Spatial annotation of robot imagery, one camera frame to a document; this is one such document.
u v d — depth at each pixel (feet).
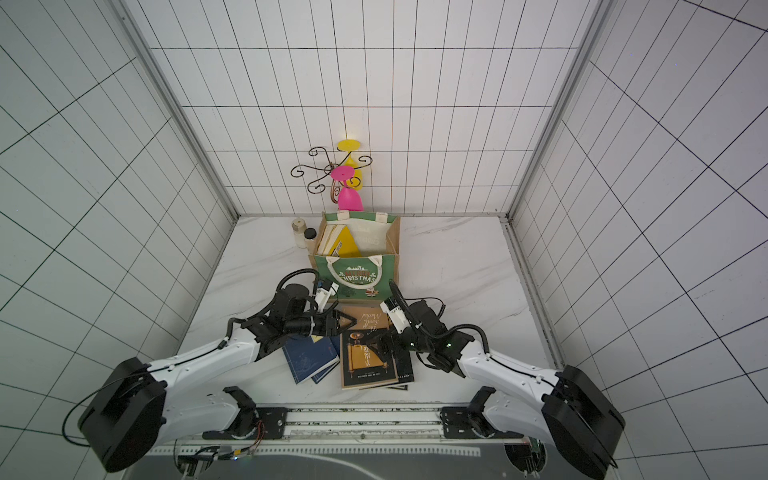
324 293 2.48
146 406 1.31
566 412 1.33
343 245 2.95
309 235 3.36
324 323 2.32
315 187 2.74
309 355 2.65
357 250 3.28
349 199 3.09
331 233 2.90
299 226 3.38
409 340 2.26
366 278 2.87
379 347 2.32
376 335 2.33
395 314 2.38
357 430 2.38
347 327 2.49
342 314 2.44
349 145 3.23
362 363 2.47
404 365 2.53
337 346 2.72
